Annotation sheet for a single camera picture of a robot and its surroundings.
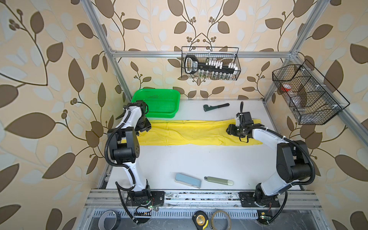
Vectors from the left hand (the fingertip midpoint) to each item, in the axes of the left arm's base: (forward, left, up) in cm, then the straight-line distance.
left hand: (145, 130), depth 91 cm
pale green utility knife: (-27, -47, -9) cm, 55 cm away
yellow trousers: (+4, -29, -8) cm, 31 cm away
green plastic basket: (+33, -4, -10) cm, 35 cm away
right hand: (+2, -56, -3) cm, 56 cm away
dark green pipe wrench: (+28, -42, -8) cm, 51 cm away
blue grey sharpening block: (-28, -28, -6) cm, 40 cm away
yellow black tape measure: (-45, -35, -6) cm, 58 cm away
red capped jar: (+16, -83, +24) cm, 88 cm away
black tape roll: (-46, +11, -6) cm, 48 cm away
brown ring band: (-42, -43, -9) cm, 61 cm away
